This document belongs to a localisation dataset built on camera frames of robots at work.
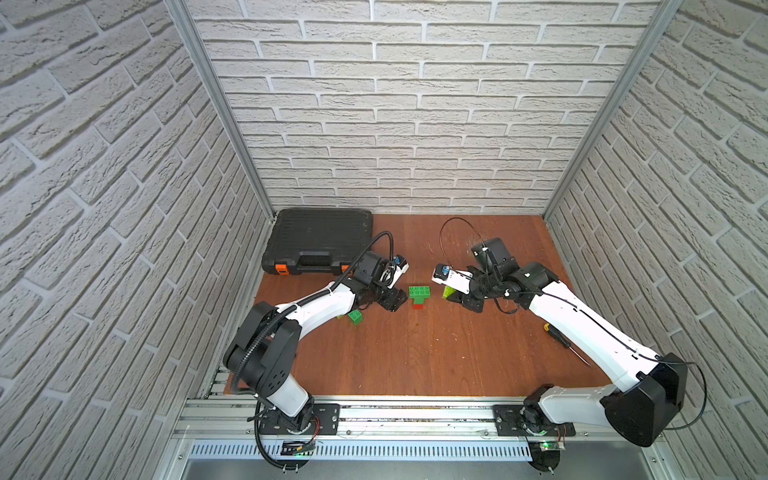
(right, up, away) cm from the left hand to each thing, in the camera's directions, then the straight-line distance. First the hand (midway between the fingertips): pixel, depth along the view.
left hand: (402, 289), depth 88 cm
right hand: (+15, +2, -10) cm, 18 cm away
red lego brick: (+5, -7, +5) cm, 10 cm away
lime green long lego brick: (+12, +1, -13) cm, 18 cm away
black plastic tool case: (-30, +15, +15) cm, 37 cm away
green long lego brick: (+5, -1, -2) cm, 6 cm away
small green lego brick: (-14, -8, 0) cm, 17 cm away
